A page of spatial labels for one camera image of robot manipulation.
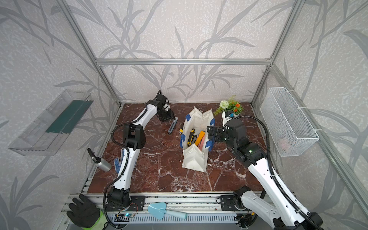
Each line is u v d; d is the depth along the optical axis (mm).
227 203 735
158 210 719
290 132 617
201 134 985
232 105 971
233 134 518
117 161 886
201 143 781
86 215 683
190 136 963
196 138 971
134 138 680
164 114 951
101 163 790
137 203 728
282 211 384
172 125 1050
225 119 629
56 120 683
